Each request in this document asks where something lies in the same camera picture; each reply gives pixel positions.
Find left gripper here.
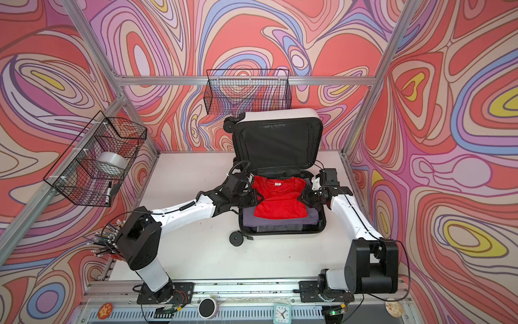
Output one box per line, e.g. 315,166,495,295
230,189,267,209

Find purple trousers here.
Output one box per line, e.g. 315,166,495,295
241,177,321,228

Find red t-shirt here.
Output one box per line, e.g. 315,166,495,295
252,175,308,220

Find black white suitcase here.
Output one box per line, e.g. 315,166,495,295
223,108,326,236

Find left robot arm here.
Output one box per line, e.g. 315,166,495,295
113,172,258,304

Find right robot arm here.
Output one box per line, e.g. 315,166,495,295
299,186,399,296

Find small teal clock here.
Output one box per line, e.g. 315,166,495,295
273,304,292,324

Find silver tape roll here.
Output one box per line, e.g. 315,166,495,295
97,152,128,177

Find black marker pen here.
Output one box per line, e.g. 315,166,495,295
105,181,113,206

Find beige round sticker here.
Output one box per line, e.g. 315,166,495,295
385,301,404,318

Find red round sticker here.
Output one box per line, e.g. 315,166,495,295
97,302,113,320

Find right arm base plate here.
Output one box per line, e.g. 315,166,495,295
294,281,356,305

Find black wire basket back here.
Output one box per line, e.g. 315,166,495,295
203,68,292,116

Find black wire basket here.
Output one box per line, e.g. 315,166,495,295
203,68,292,116
43,112,148,207

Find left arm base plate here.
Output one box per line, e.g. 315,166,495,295
132,282,194,306

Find black wire basket left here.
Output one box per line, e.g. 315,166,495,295
43,112,148,207

